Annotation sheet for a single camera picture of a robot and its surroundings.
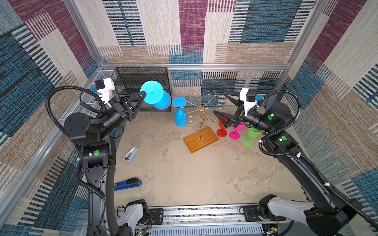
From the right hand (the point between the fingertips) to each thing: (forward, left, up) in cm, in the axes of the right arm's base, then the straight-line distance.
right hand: (220, 104), depth 57 cm
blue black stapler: (-15, +46, -43) cm, 65 cm away
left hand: (-6, +25, +9) cm, 27 cm away
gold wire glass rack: (+14, +5, -15) cm, 21 cm away
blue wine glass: (+14, +17, -23) cm, 32 cm away
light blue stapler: (+2, +49, -44) cm, 66 cm away
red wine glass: (+20, -10, -46) cm, 51 cm away
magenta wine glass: (+17, -18, -45) cm, 51 cm away
